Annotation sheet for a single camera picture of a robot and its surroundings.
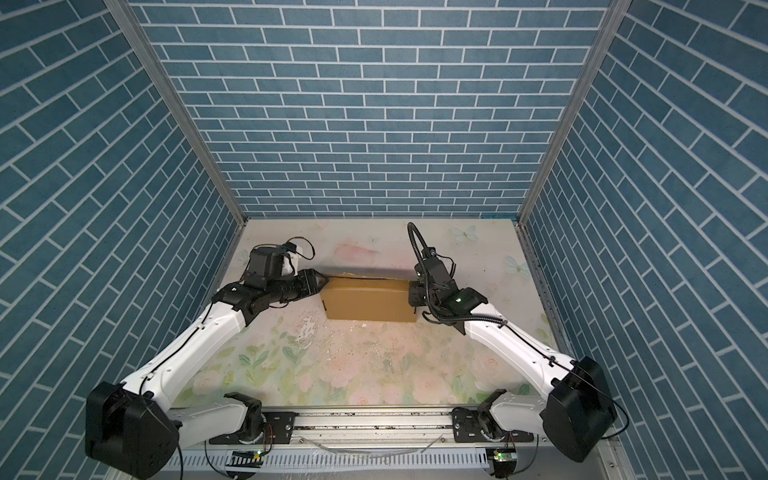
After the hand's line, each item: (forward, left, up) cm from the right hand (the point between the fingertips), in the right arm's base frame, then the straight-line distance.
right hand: (412, 282), depth 82 cm
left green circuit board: (-42, +37, -19) cm, 59 cm away
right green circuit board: (-36, -26, -21) cm, 49 cm away
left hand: (-3, +24, +2) cm, 24 cm away
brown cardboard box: (-4, +17, -3) cm, 18 cm away
